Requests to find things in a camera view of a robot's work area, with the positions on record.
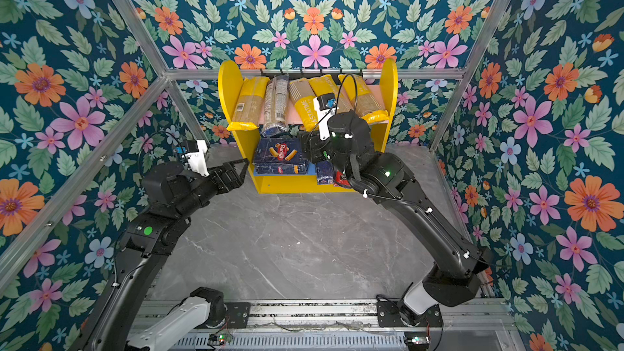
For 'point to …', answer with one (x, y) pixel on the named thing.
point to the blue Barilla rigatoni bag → (279, 156)
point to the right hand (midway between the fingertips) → (312, 127)
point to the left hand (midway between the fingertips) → (239, 158)
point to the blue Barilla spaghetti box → (324, 172)
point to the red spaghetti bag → (339, 180)
